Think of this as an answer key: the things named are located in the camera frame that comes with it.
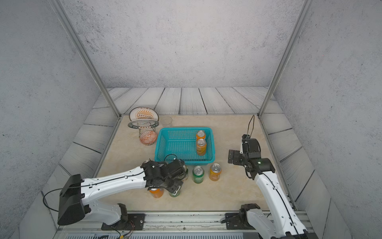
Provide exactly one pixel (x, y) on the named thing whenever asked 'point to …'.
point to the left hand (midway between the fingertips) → (178, 187)
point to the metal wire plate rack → (144, 125)
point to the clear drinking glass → (166, 121)
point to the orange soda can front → (156, 192)
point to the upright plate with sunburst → (143, 113)
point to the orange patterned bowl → (148, 138)
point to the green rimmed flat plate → (129, 123)
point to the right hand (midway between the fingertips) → (240, 154)
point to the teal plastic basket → (180, 143)
